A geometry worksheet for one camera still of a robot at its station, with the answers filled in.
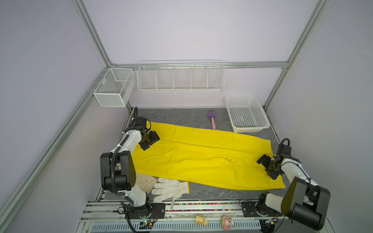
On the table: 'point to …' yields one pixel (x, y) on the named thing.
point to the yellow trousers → (207, 158)
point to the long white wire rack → (204, 75)
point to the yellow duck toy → (200, 220)
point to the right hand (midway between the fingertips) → (263, 165)
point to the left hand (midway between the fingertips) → (155, 142)
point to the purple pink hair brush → (211, 113)
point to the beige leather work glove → (146, 182)
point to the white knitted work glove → (167, 190)
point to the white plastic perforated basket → (246, 114)
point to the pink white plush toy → (227, 223)
